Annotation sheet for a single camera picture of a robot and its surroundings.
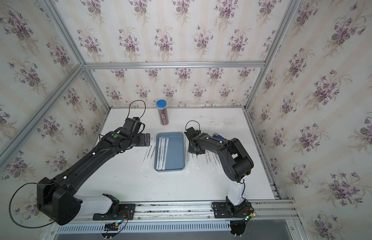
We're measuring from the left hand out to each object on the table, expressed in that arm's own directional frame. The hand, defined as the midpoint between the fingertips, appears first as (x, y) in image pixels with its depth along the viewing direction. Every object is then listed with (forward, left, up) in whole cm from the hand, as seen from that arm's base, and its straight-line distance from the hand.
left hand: (144, 139), depth 82 cm
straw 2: (-2, -2, -17) cm, 17 cm away
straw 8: (-9, -39, -16) cm, 43 cm away
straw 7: (-8, -31, -16) cm, 36 cm away
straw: (-4, +1, -17) cm, 18 cm away
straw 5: (0, -11, -16) cm, 19 cm away
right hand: (+2, -31, -17) cm, 35 cm away
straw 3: (+7, -5, -16) cm, 18 cm away
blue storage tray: (-3, -17, -17) cm, 24 cm away
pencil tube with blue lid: (+26, -7, +1) cm, 27 cm away
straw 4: (+6, -8, -16) cm, 19 cm away
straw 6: (-3, -24, -16) cm, 29 cm away
